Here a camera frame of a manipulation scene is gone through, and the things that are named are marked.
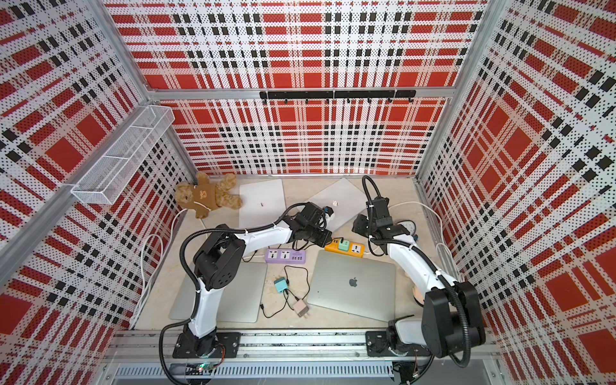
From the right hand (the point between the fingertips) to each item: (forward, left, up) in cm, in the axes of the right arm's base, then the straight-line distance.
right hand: (361, 223), depth 87 cm
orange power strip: (-5, +2, -11) cm, 12 cm away
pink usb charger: (-27, +22, -11) cm, 36 cm away
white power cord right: (+1, -35, -16) cm, 39 cm away
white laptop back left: (+20, +42, -12) cm, 48 cm away
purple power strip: (-8, +29, -10) cm, 32 cm away
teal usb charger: (-18, +30, -11) cm, 37 cm away
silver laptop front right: (-18, +3, -13) cm, 22 cm away
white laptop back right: (+24, +4, -14) cm, 28 cm away
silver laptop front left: (-24, +43, -12) cm, 51 cm away
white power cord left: (-31, +78, -12) cm, 84 cm away
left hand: (-1, +10, -9) cm, 14 cm away
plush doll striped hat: (-23, -17, -7) cm, 30 cm away
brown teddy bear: (+19, +67, -6) cm, 70 cm away
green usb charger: (-6, +6, -7) cm, 11 cm away
